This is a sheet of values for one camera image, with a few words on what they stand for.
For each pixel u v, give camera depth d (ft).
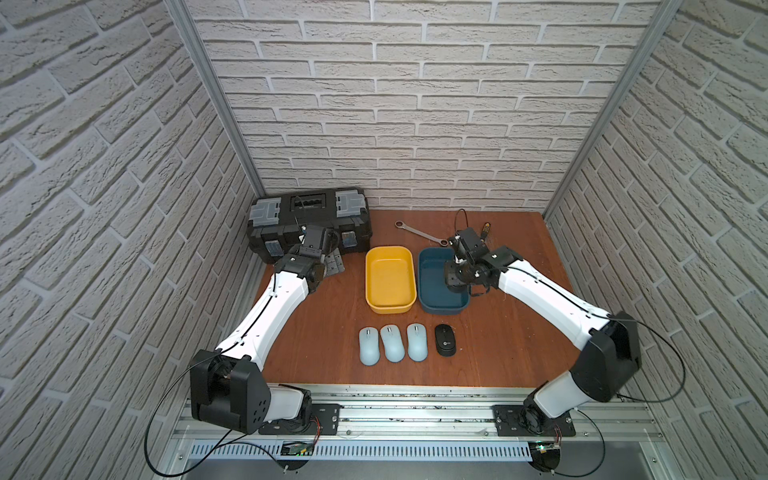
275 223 3.09
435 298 3.11
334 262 2.46
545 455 2.27
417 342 2.79
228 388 1.30
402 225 3.82
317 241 2.03
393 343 2.78
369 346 2.75
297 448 2.34
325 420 2.41
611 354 1.39
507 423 2.43
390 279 3.31
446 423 2.48
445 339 2.81
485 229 3.73
